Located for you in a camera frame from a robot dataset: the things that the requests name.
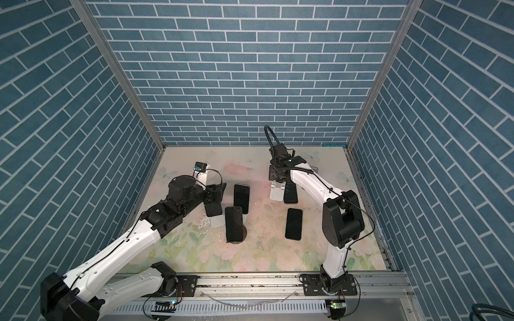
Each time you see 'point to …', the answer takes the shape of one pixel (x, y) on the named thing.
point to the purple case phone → (290, 196)
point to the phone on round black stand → (233, 217)
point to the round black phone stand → (244, 236)
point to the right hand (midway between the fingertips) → (276, 171)
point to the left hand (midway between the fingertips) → (216, 181)
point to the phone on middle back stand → (241, 196)
